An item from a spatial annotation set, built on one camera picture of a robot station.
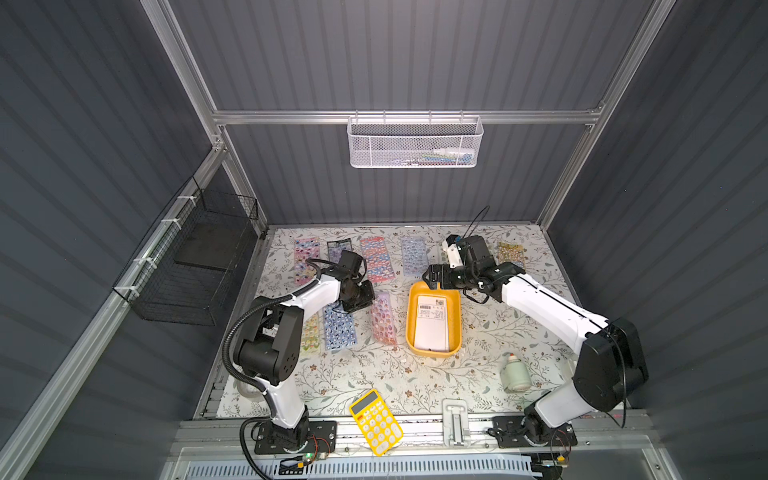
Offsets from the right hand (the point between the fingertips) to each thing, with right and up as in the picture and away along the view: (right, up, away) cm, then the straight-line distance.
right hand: (440, 274), depth 85 cm
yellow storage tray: (-1, -15, +8) cm, 18 cm away
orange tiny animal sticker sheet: (+31, +6, +26) cm, 42 cm away
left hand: (-18, -10, +7) cm, 22 cm away
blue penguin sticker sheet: (-31, -17, +8) cm, 36 cm away
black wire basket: (-65, +2, -13) cm, 67 cm away
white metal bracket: (+2, -36, -12) cm, 38 cm away
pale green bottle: (+18, -26, -9) cm, 33 cm away
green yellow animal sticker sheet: (-39, -19, +6) cm, 44 cm away
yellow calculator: (-18, -36, -10) cm, 42 cm away
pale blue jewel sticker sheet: (-5, +5, +26) cm, 27 cm away
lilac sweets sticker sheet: (-17, -14, +9) cm, 23 cm away
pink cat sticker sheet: (-47, +8, +27) cm, 55 cm away
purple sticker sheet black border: (-36, +8, +30) cm, 47 cm away
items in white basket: (+3, +36, +6) cm, 37 cm away
